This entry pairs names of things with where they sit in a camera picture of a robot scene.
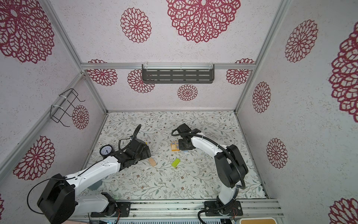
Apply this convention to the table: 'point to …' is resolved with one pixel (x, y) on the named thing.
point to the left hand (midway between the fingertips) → (144, 154)
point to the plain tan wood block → (152, 162)
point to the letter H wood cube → (175, 143)
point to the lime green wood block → (175, 163)
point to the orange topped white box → (258, 220)
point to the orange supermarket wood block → (175, 150)
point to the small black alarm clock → (106, 150)
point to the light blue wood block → (185, 151)
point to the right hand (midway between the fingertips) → (183, 144)
